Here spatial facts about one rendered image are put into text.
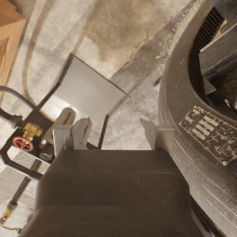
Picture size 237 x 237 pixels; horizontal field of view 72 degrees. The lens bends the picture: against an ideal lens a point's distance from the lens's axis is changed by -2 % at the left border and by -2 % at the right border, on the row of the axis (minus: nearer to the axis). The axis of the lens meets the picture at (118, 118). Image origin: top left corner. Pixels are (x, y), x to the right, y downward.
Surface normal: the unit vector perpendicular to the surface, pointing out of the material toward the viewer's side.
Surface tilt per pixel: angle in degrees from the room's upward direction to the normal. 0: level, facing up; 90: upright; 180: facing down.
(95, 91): 0
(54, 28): 0
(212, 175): 86
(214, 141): 90
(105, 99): 0
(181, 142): 89
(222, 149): 90
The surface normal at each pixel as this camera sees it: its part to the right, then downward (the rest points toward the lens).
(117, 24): -0.11, 0.62
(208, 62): -0.79, -0.53
